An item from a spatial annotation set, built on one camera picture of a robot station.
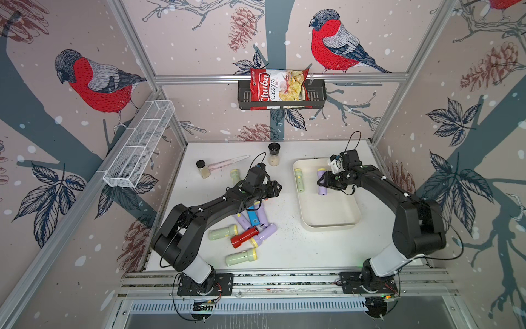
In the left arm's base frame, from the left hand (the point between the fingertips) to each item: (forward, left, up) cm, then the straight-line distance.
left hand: (282, 184), depth 87 cm
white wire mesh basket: (+11, +58, +18) cm, 61 cm away
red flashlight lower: (-21, +19, -10) cm, 30 cm away
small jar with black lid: (+13, +39, -8) cm, 41 cm away
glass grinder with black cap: (+22, +3, -8) cm, 24 cm away
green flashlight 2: (+8, -9, -10) cm, 16 cm away
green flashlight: (+11, +23, -9) cm, 27 cm away
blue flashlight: (-11, +13, -10) cm, 19 cm away
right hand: (+3, -18, -3) cm, 18 cm away
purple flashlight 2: (-12, +17, -10) cm, 23 cm away
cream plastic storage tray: (-5, -19, -11) cm, 23 cm away
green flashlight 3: (-17, +26, -11) cm, 33 cm away
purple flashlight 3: (-9, +9, -10) cm, 16 cm away
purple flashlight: (-2, -17, -2) cm, 18 cm away
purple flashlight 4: (-18, +7, -10) cm, 21 cm away
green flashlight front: (-26, +14, -10) cm, 31 cm away
